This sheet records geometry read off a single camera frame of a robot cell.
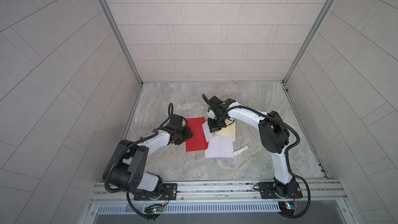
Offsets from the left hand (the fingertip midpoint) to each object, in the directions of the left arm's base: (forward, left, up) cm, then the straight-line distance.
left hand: (194, 133), depth 90 cm
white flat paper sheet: (-8, -15, 0) cm, 17 cm away
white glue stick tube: (-11, -23, +2) cm, 26 cm away
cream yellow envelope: (+2, -21, 0) cm, 21 cm away
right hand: (0, -8, +2) cm, 9 cm away
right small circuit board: (-34, -45, 0) cm, 56 cm away
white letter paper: (-2, -8, +3) cm, 9 cm away
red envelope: (-5, -3, 0) cm, 6 cm away
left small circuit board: (-36, +13, +4) cm, 39 cm away
